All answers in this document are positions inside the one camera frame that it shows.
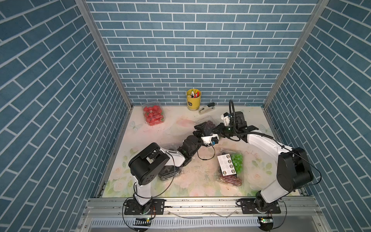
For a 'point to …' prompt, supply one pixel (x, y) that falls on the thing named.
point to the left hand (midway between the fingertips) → (210, 128)
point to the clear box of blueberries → (210, 123)
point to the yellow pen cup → (193, 98)
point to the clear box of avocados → (168, 172)
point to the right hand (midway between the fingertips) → (213, 131)
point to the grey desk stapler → (209, 107)
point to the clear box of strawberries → (153, 113)
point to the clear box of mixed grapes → (235, 180)
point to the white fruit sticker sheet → (226, 165)
